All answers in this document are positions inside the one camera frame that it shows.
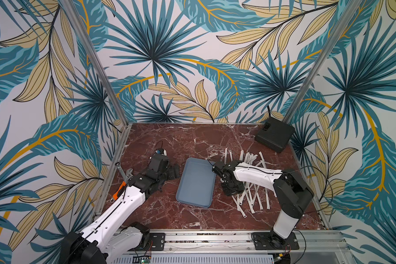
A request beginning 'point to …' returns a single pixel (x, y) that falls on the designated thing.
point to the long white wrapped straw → (243, 214)
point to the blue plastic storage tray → (196, 183)
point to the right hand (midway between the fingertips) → (231, 192)
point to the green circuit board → (145, 261)
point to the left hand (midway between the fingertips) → (171, 171)
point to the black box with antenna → (274, 134)
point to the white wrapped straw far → (225, 155)
